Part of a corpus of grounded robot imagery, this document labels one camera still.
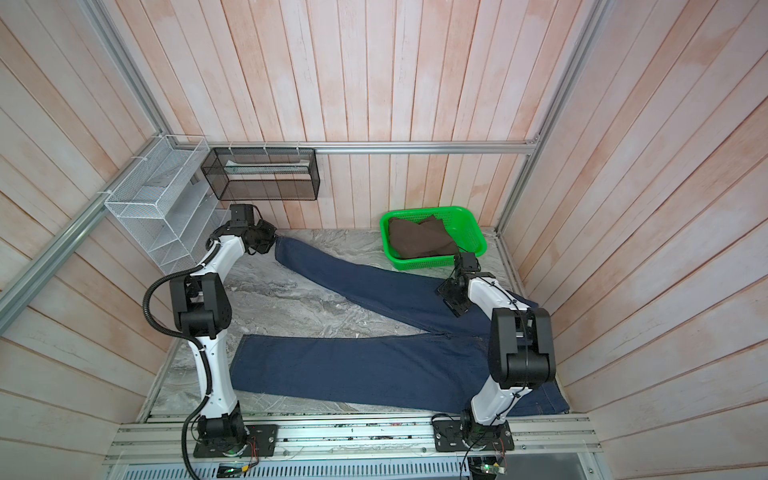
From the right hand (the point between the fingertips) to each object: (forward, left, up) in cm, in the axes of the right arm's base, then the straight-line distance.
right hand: (442, 295), depth 96 cm
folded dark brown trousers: (+25, +3, +1) cm, 25 cm away
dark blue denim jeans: (-23, +4, -3) cm, 24 cm away
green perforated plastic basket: (+32, -10, +1) cm, 34 cm away
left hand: (+19, +55, +9) cm, 59 cm away
